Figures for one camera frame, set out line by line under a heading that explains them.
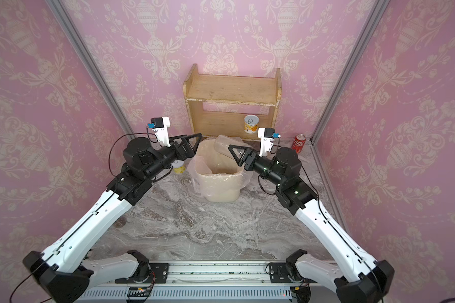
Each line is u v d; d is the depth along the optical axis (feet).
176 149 1.82
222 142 2.19
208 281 2.39
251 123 3.01
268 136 1.84
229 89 2.67
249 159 1.81
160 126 1.81
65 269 1.27
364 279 1.21
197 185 2.73
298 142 3.50
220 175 2.38
